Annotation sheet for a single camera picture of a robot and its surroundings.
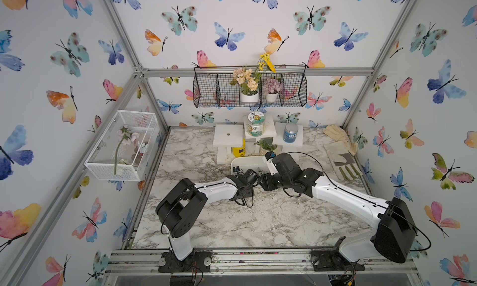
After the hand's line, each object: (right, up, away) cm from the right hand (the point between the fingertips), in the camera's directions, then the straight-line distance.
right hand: (263, 178), depth 80 cm
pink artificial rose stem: (-55, +19, -6) cm, 59 cm away
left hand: (-6, -8, +13) cm, 17 cm away
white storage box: (-7, +4, +23) cm, 24 cm away
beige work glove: (+50, +22, +38) cm, 67 cm away
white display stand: (-17, +18, +16) cm, 30 cm away
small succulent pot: (+4, +15, +20) cm, 26 cm away
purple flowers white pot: (+5, +42, +9) cm, 43 cm away
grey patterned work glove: (+47, +4, +24) cm, 53 cm away
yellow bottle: (-10, +11, +21) cm, 25 cm away
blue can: (+14, +20, +9) cm, 26 cm away
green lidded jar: (-3, +23, +1) cm, 24 cm away
